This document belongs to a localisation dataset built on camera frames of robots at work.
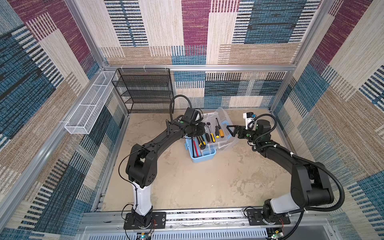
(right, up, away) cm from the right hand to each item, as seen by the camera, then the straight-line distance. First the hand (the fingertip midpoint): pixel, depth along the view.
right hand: (232, 128), depth 88 cm
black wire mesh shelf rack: (-57, +26, +21) cm, 66 cm away
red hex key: (-21, -13, +9) cm, 26 cm away
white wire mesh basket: (-75, +3, -18) cm, 77 cm away
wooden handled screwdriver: (-6, -3, 0) cm, 7 cm away
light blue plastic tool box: (-3, -9, -2) cm, 9 cm away
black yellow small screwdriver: (-9, -2, 0) cm, 9 cm away
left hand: (-15, -1, +1) cm, 15 cm away
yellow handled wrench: (-11, -6, -3) cm, 13 cm away
